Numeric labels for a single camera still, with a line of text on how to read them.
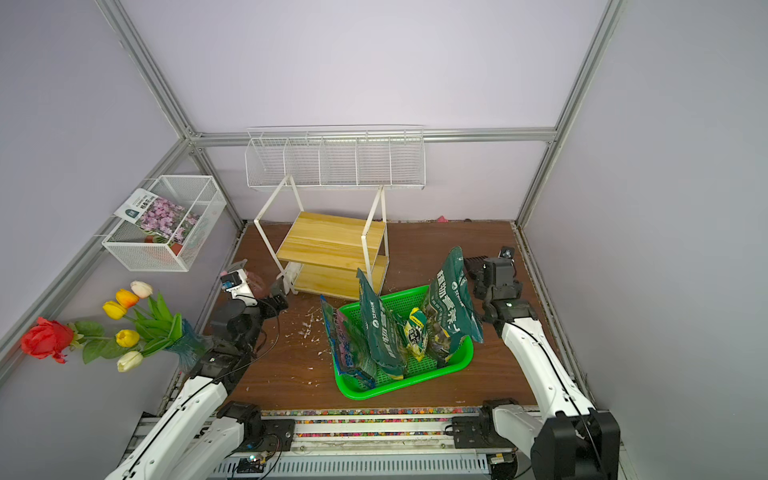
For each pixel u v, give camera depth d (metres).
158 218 0.73
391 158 0.89
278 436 0.74
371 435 0.75
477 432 0.74
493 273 0.62
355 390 0.74
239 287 0.66
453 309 0.69
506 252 0.70
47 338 0.50
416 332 0.77
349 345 0.71
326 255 0.85
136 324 0.65
